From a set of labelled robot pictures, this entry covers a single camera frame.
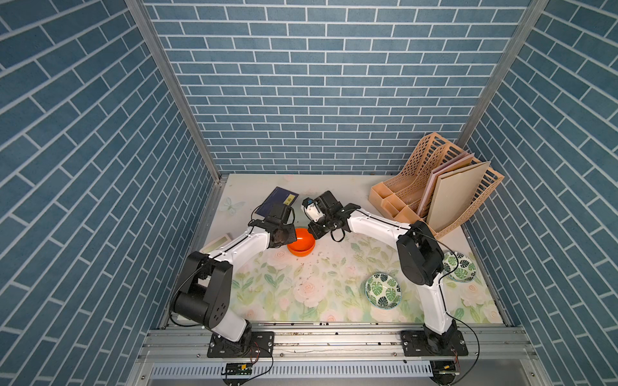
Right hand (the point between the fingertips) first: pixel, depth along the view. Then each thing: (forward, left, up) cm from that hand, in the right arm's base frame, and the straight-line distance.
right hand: (310, 230), depth 93 cm
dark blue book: (+22, +18, -6) cm, 29 cm away
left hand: (-3, +5, 0) cm, 6 cm away
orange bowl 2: (-9, +2, -2) cm, 10 cm away
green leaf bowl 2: (-9, -59, -6) cm, 60 cm away
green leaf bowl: (-19, -28, -6) cm, 35 cm away
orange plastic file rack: (+19, -37, +1) cm, 41 cm away
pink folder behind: (+11, -42, +19) cm, 48 cm away
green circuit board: (-45, +17, -10) cm, 49 cm away
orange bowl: (-6, +2, 0) cm, 7 cm away
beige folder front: (+12, -53, +13) cm, 56 cm away
